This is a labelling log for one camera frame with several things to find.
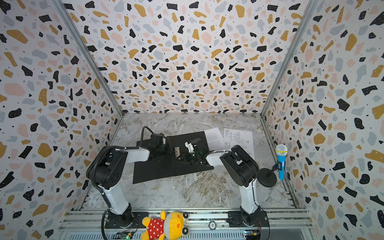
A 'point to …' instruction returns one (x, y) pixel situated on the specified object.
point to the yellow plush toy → (170, 227)
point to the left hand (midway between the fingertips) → (176, 147)
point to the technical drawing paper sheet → (243, 138)
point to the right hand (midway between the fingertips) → (174, 158)
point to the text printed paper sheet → (215, 141)
